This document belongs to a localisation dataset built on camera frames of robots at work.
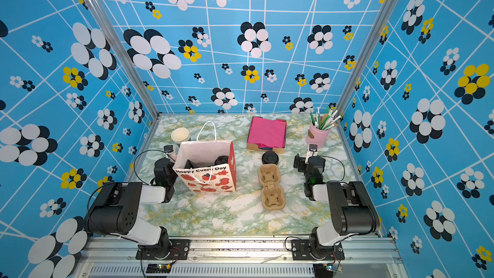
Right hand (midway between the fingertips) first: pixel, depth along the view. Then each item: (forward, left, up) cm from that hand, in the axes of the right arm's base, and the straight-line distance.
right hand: (311, 154), depth 93 cm
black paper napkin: (-11, +55, +10) cm, 57 cm away
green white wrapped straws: (+12, -7, +11) cm, 18 cm away
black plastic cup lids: (+1, +20, -5) cm, 21 cm away
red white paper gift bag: (-6, +43, +9) cm, 44 cm away
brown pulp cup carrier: (-19, +20, -5) cm, 28 cm away
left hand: (-1, +64, +2) cm, 64 cm away
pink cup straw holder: (+10, -4, +2) cm, 11 cm away
